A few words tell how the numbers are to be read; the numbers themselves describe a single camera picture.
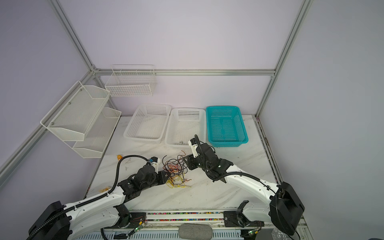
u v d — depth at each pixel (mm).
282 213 391
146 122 1152
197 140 694
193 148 702
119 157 932
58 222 406
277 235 728
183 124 1149
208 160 587
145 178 629
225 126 1147
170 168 837
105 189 812
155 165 761
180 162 882
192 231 676
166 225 730
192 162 699
